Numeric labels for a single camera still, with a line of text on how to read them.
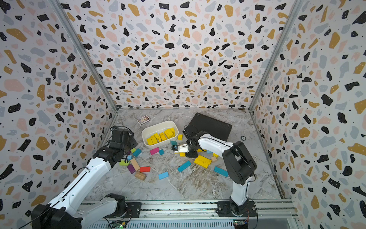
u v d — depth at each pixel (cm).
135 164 90
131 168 88
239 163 49
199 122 108
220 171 89
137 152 95
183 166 91
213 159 90
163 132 105
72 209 41
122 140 61
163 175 86
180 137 100
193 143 68
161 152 95
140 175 83
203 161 90
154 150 95
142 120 112
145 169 88
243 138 103
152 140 98
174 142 100
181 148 80
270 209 76
